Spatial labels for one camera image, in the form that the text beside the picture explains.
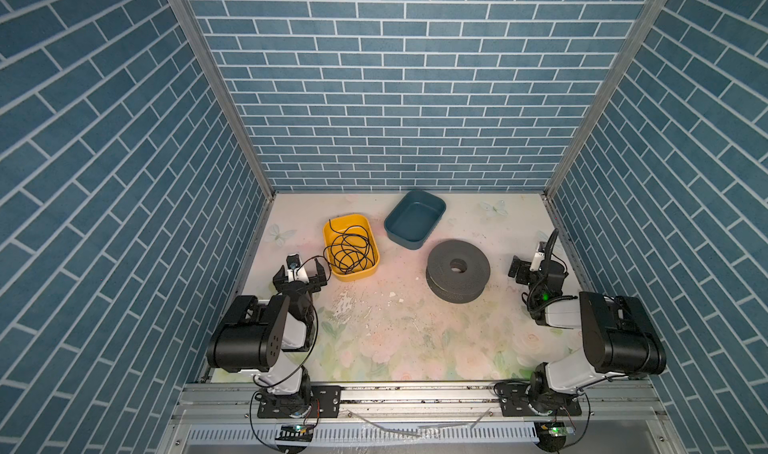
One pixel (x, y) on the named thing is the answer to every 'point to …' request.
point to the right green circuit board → (558, 429)
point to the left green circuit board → (296, 432)
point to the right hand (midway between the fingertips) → (530, 256)
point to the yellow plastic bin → (339, 221)
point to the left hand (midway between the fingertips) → (301, 261)
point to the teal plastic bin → (414, 216)
